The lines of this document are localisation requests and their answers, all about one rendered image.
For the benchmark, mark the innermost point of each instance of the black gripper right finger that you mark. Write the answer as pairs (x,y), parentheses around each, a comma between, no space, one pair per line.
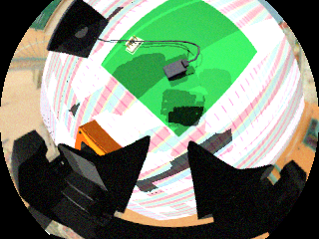
(216,182)

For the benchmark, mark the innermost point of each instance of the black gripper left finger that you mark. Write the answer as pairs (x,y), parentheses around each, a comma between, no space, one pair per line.
(116,172)

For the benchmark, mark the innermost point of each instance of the black cooling fan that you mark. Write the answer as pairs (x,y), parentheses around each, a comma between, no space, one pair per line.
(76,31)

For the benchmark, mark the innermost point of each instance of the black plug with cable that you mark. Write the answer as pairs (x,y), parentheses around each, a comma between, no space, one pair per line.
(178,67)

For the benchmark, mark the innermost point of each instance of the green circuit board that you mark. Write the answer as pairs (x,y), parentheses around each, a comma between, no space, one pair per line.
(224,53)

